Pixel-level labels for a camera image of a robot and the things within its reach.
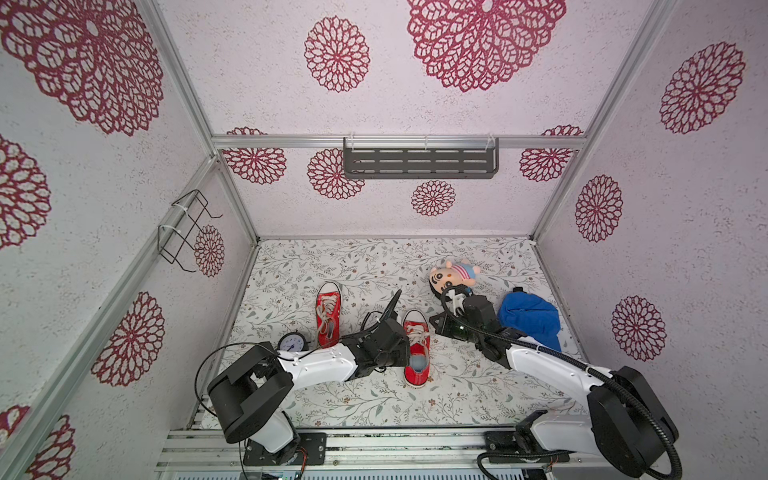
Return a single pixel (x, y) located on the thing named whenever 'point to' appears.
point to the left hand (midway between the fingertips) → (410, 353)
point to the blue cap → (532, 315)
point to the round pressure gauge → (292, 341)
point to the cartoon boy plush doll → (451, 274)
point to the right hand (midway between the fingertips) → (427, 316)
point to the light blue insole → (418, 362)
